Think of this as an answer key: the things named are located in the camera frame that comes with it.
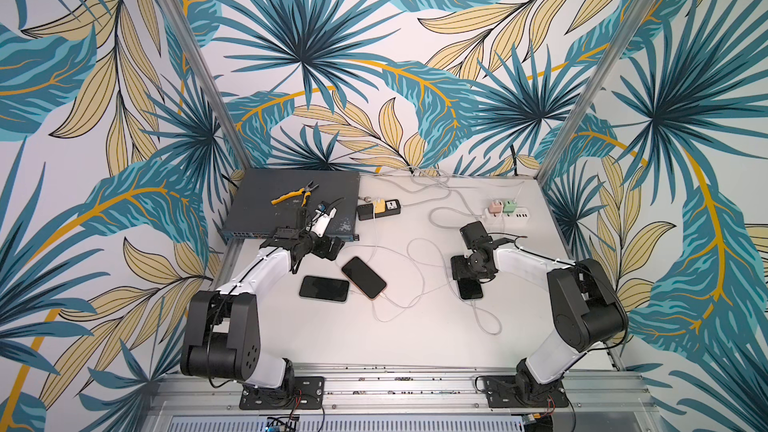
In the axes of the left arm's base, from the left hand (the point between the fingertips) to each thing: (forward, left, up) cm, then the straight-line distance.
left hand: (328, 237), depth 90 cm
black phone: (-11, -43, -10) cm, 46 cm away
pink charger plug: (+16, -55, -3) cm, 57 cm away
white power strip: (+16, -65, -8) cm, 68 cm away
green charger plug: (+17, -60, -3) cm, 62 cm away
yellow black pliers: (+22, +12, -4) cm, 25 cm away
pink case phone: (-8, -11, -11) cm, 17 cm away
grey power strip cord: (+31, -36, -9) cm, 49 cm away
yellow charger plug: (+16, -15, -4) cm, 22 cm away
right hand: (-6, -38, -10) cm, 40 cm away
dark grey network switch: (+17, +26, -4) cm, 31 cm away
